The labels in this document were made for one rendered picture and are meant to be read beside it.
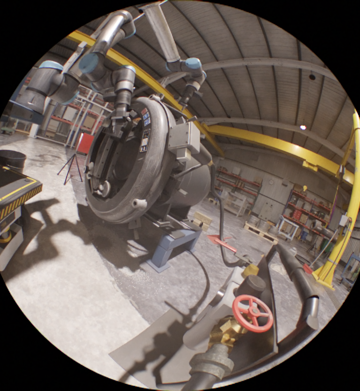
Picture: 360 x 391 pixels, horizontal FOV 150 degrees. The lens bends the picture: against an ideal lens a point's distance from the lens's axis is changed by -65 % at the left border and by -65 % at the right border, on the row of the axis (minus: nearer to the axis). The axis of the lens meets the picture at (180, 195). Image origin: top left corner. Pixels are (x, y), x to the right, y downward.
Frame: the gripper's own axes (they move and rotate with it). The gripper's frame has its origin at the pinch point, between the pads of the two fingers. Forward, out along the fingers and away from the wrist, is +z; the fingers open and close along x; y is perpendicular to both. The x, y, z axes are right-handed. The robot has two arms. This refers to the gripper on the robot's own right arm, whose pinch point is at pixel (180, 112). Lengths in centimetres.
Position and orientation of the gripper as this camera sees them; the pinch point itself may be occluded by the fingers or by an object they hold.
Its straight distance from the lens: 93.6
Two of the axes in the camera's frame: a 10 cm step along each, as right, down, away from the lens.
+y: -8.5, -3.6, -3.8
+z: -4.5, 8.8, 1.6
